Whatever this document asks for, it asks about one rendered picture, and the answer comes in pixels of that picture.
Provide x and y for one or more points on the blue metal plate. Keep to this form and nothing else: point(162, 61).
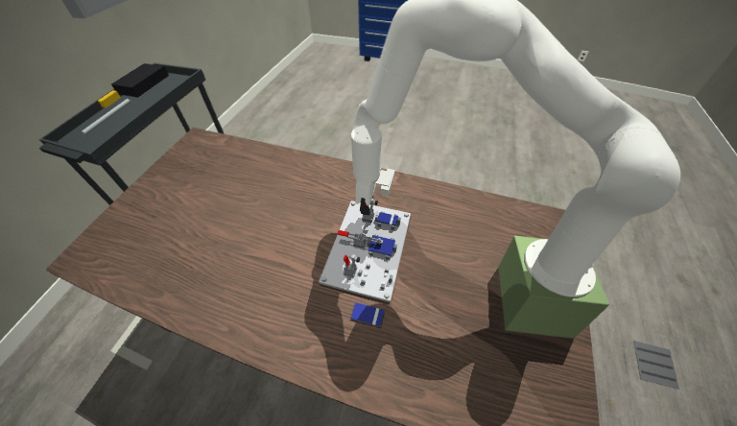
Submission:
point(385, 248)

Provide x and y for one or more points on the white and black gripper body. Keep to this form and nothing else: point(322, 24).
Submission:
point(364, 190)

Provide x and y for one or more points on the blue rectangular block with white band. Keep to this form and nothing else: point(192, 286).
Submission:
point(367, 314)

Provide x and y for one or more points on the blue rectangular block with white slot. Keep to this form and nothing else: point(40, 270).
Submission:
point(387, 219)

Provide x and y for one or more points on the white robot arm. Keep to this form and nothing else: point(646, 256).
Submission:
point(639, 172)

